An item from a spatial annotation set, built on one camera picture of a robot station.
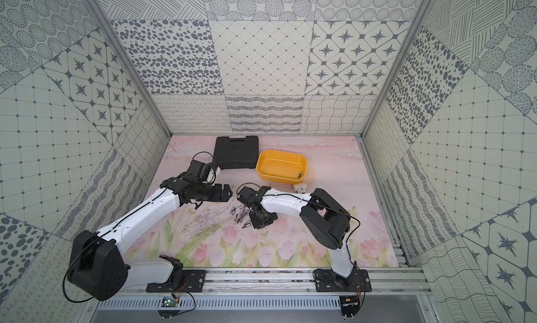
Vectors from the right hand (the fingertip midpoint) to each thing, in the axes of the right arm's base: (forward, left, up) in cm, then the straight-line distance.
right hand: (265, 224), depth 87 cm
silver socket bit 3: (+3, +12, -1) cm, 13 cm away
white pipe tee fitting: (+16, -15, +3) cm, 22 cm away
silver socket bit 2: (+8, +11, 0) cm, 14 cm away
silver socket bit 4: (0, +8, 0) cm, 8 cm away
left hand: (+9, +18, +13) cm, 24 cm away
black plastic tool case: (+35, +19, +5) cm, 40 cm away
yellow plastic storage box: (+29, -7, +2) cm, 30 cm away
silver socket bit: (+6, +15, -1) cm, 16 cm away
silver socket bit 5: (+26, -16, 0) cm, 30 cm away
